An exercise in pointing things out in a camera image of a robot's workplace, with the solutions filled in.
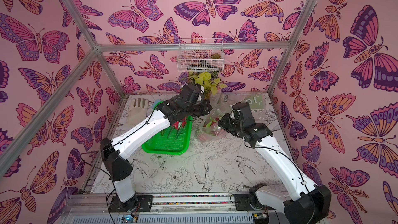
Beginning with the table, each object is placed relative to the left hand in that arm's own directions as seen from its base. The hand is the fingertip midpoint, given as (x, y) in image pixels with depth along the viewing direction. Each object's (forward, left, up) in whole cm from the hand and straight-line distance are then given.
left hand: (216, 107), depth 74 cm
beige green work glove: (+18, +53, -30) cm, 64 cm away
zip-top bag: (-4, +3, -14) cm, 15 cm away
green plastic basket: (-2, +24, -30) cm, 38 cm away
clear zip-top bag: (+19, -29, -17) cm, 38 cm away
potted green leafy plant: (+24, +2, -7) cm, 25 cm away
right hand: (-3, -1, -5) cm, 6 cm away
